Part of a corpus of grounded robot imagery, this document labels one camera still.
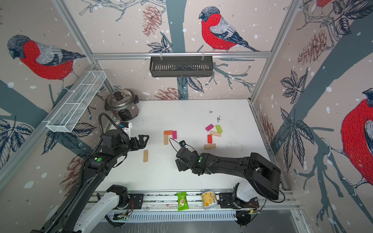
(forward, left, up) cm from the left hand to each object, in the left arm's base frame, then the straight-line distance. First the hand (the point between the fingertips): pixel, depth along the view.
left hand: (144, 134), depth 76 cm
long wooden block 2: (-3, +4, -21) cm, 21 cm away
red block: (+9, -38, -21) cm, 44 cm away
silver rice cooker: (+26, +20, -3) cm, 33 cm away
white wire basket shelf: (+3, +38, +10) cm, 40 cm away
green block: (+18, -46, -21) cm, 53 cm away
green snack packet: (-29, -21, -19) cm, 41 cm away
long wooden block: (+9, -8, -21) cm, 24 cm away
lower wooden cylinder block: (+3, -38, -20) cm, 43 cm away
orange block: (+14, -7, -21) cm, 26 cm away
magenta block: (+12, -13, -21) cm, 27 cm away
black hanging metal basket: (+55, -18, +7) cm, 58 cm away
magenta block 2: (+18, -39, -21) cm, 48 cm away
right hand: (-6, -21, -16) cm, 27 cm away
